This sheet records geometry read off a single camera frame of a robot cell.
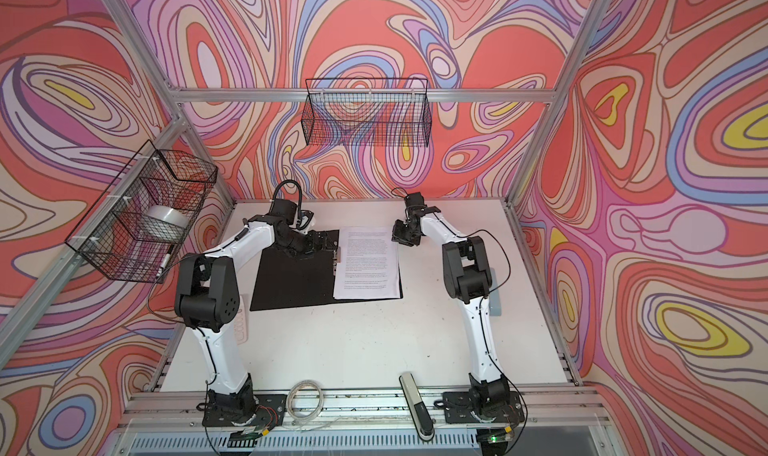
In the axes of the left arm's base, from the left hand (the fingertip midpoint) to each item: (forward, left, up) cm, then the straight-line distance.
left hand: (327, 248), depth 96 cm
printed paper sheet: (-1, -13, -9) cm, 16 cm away
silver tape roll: (-6, +35, +23) cm, 42 cm away
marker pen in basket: (-17, +36, +17) cm, 43 cm away
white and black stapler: (-45, -27, -5) cm, 53 cm away
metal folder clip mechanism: (+1, -2, -7) cm, 7 cm away
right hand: (+8, -23, -8) cm, 26 cm away
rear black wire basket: (+37, -13, +26) cm, 47 cm away
